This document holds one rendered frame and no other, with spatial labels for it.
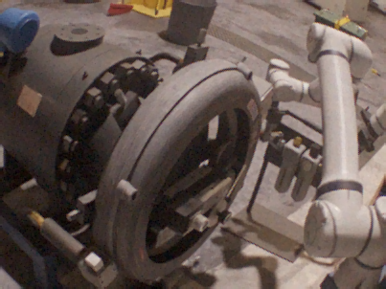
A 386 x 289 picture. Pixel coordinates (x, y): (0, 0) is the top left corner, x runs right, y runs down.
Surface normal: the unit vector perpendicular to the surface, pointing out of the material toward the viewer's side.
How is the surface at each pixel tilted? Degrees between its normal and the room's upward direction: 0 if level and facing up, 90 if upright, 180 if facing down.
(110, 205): 75
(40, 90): 52
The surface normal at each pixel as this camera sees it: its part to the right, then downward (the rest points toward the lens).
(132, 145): -0.25, -0.28
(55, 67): -0.10, -0.53
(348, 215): 0.21, -0.43
